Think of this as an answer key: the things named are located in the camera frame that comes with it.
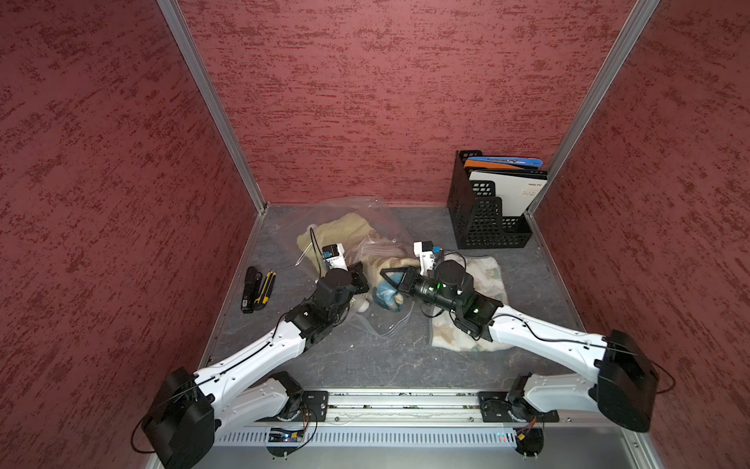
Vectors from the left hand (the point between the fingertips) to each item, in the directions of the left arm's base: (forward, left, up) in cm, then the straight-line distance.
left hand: (362, 269), depth 80 cm
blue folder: (+36, -54, +10) cm, 66 cm away
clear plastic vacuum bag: (+28, -8, -12) cm, 31 cm away
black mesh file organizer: (+20, -36, +1) cm, 41 cm away
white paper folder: (+27, -50, +6) cm, 57 cm away
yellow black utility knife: (+2, +33, -18) cm, 38 cm away
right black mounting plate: (-31, -37, -17) cm, 51 cm away
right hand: (-7, -5, +6) cm, 10 cm away
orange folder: (+38, -36, +8) cm, 53 cm away
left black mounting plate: (-31, +12, -19) cm, 38 cm away
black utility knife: (+3, +38, -17) cm, 42 cm away
